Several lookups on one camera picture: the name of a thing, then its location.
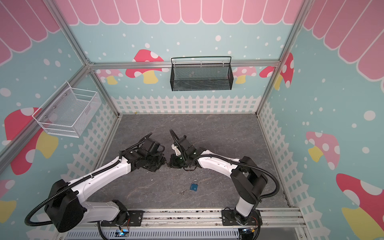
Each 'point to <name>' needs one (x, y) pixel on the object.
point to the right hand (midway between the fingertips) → (166, 164)
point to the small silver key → (182, 192)
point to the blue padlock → (194, 186)
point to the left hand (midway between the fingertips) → (166, 161)
